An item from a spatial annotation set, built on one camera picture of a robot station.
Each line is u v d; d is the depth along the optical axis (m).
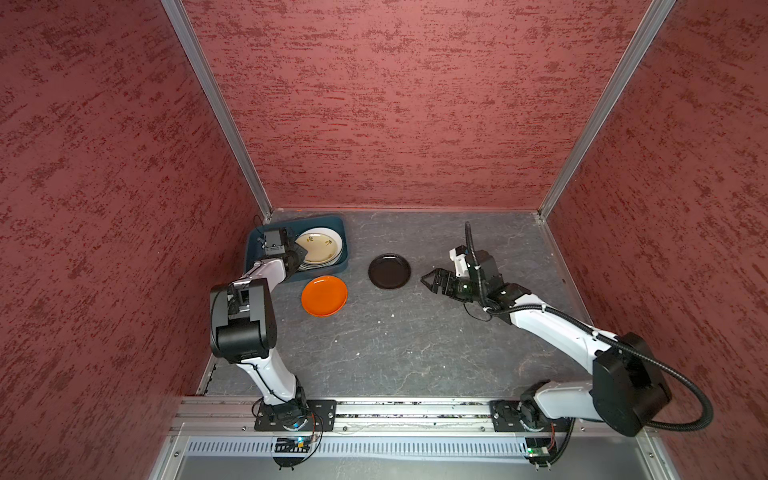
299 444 0.70
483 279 0.64
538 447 0.71
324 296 0.96
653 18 0.71
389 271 1.03
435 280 0.74
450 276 0.74
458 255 0.78
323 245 1.06
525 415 0.66
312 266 1.00
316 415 0.73
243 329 0.49
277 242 0.76
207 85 0.83
